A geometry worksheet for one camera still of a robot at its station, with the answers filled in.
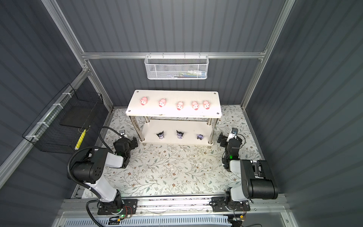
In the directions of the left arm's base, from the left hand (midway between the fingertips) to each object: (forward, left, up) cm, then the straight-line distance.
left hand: (125, 139), depth 96 cm
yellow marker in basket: (-17, +12, +23) cm, 31 cm away
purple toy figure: (-5, -51, +5) cm, 51 cm away
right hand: (-5, -71, +7) cm, 71 cm away
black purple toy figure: (-3, -25, +7) cm, 26 cm away
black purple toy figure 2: (-4, -37, +8) cm, 38 cm away
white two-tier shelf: (+21, -34, -3) cm, 40 cm away
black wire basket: (-6, +24, +25) cm, 35 cm away
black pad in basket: (+3, +21, +22) cm, 30 cm away
